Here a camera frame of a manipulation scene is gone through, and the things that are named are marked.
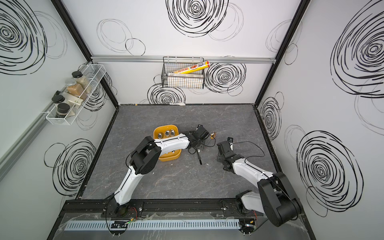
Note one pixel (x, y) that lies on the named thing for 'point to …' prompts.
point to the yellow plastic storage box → (164, 131)
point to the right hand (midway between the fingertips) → (225, 154)
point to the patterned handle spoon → (172, 133)
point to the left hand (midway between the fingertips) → (200, 144)
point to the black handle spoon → (199, 156)
